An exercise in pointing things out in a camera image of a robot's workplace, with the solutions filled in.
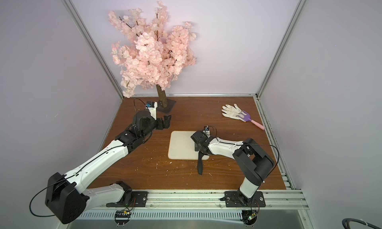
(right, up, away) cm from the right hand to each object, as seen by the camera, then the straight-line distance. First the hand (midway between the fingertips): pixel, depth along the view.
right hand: (206, 141), depth 93 cm
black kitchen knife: (-5, -13, -9) cm, 16 cm away
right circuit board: (+19, -31, -23) cm, 43 cm away
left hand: (-24, +18, -14) cm, 33 cm away
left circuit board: (-44, -33, -21) cm, 58 cm away
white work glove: (+22, +18, +17) cm, 33 cm away
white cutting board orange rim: (-16, -3, 0) cm, 16 cm away
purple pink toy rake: (+31, +14, +13) cm, 36 cm away
